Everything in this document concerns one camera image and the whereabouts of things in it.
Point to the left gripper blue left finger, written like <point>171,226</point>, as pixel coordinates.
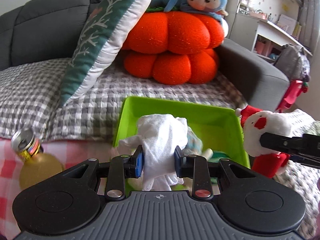
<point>120,169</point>

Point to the right hand pink glove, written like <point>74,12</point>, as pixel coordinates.
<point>318,217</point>

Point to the orange pumpkin cushion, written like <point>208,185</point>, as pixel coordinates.
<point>173,48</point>

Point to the green knitted cloth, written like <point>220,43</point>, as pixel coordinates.
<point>214,156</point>

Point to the green plastic bin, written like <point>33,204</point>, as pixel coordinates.
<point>218,128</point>

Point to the green white throw pillow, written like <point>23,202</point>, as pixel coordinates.
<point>100,41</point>

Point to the pink checkered tablecloth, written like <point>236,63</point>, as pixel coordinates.
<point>69,153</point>

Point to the grey backpack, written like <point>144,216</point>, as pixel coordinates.
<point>293,63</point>

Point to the grey sofa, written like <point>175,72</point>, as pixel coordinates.
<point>49,29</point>

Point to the white cloth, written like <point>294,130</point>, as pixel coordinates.
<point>159,135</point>

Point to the white fluffy ball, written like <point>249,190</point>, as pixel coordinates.
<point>225,27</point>

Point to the white shelf unit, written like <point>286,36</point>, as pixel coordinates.
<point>275,27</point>

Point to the grey patterned quilt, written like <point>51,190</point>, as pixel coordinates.
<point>301,178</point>

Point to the yellow drink can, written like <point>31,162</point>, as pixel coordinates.
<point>37,164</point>

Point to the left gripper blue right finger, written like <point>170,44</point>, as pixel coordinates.
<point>194,167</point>

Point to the grey checkered sofa blanket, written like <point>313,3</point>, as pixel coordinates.
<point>30,97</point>

